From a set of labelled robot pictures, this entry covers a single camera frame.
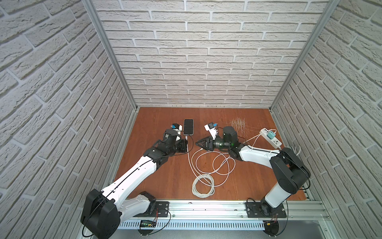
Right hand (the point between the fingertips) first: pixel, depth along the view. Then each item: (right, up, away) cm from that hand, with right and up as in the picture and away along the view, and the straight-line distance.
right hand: (193, 147), depth 78 cm
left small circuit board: (-23, -37, -7) cm, 44 cm away
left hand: (-4, +5, +2) cm, 6 cm away
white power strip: (+54, 0, +19) cm, 57 cm away
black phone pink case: (-5, +10, +28) cm, 30 cm away
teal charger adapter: (+50, +5, +16) cm, 53 cm away
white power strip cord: (+67, -6, +18) cm, 70 cm away
